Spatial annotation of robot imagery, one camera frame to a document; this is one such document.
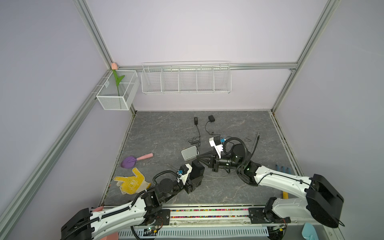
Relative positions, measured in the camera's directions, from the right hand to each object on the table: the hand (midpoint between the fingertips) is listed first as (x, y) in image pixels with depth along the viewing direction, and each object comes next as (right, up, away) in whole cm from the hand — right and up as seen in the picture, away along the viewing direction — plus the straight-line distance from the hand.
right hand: (197, 159), depth 67 cm
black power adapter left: (-1, +19, +44) cm, 48 cm away
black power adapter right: (+11, +21, +48) cm, 54 cm away
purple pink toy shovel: (-42, -7, +24) cm, 49 cm away
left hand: (0, -8, +7) cm, 11 cm away
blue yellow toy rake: (+54, -12, +22) cm, 60 cm away
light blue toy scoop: (+52, -34, +1) cm, 62 cm away
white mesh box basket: (-48, +37, +22) cm, 64 cm away
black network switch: (0, -5, +1) cm, 5 cm away
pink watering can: (-31, -25, -13) cm, 42 cm away
